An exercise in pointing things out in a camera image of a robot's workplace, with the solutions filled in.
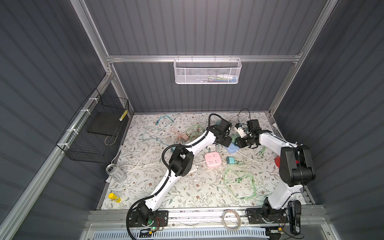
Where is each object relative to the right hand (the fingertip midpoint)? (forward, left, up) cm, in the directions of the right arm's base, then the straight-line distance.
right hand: (240, 142), depth 97 cm
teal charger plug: (-11, +8, -4) cm, 14 cm away
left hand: (+2, +9, -2) cm, 9 cm away
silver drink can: (-24, +71, +6) cm, 75 cm away
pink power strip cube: (-12, +19, -2) cm, 22 cm away
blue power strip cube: (-4, +6, -2) cm, 7 cm away
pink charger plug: (+5, +38, -2) cm, 38 cm away
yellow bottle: (-35, +70, +6) cm, 78 cm away
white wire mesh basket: (+60, +23, +17) cm, 67 cm away
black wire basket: (-13, +79, +25) cm, 84 cm away
